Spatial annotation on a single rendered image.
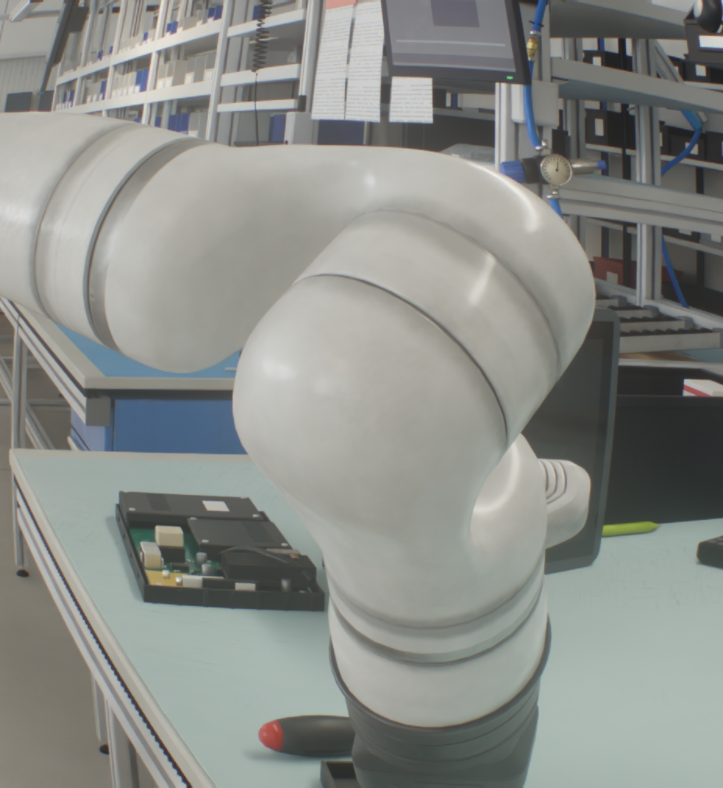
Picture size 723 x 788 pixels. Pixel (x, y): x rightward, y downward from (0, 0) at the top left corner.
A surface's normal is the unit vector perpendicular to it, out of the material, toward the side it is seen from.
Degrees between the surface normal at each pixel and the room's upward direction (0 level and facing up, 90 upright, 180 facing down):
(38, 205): 77
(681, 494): 90
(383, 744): 129
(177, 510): 0
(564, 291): 86
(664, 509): 90
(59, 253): 99
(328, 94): 91
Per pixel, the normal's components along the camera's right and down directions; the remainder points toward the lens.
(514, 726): 0.73, 0.51
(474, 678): 0.31, 0.64
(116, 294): -0.56, 0.34
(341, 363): -0.11, -0.29
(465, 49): -0.73, 0.25
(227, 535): 0.06, -0.99
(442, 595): 0.12, 0.91
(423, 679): -0.17, 0.72
